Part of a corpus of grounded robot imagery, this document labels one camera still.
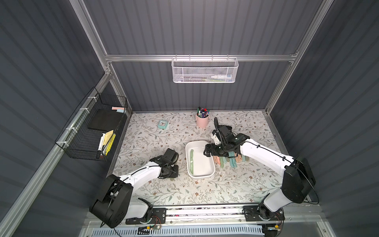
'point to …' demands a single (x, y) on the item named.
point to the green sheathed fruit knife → (191, 164)
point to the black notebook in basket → (104, 119)
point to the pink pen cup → (202, 122)
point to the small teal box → (163, 124)
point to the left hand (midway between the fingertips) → (174, 173)
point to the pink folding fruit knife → (217, 159)
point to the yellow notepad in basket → (109, 139)
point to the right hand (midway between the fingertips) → (211, 152)
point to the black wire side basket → (91, 133)
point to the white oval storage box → (199, 166)
